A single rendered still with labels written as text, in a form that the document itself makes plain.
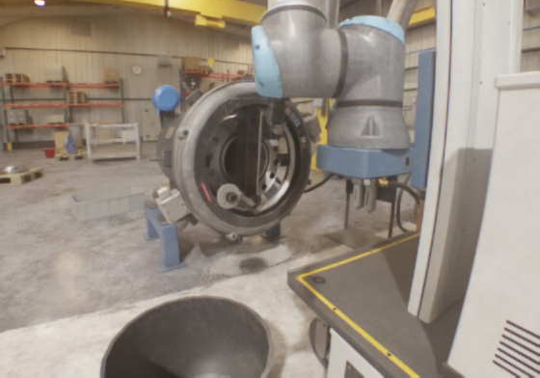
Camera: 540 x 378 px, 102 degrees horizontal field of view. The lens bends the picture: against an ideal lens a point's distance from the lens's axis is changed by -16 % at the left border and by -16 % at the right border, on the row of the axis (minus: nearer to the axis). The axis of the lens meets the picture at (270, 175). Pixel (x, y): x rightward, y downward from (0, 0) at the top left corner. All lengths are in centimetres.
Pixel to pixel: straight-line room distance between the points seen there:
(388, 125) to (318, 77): 17
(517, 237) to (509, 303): 10
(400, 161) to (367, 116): 13
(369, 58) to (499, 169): 30
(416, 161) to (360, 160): 16
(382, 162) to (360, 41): 25
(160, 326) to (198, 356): 15
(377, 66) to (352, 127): 13
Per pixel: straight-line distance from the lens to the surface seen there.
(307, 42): 54
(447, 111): 62
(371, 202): 175
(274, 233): 183
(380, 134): 55
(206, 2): 1331
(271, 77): 53
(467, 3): 65
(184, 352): 77
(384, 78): 58
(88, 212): 261
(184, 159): 107
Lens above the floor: 76
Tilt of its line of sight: 10 degrees down
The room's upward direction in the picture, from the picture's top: straight up
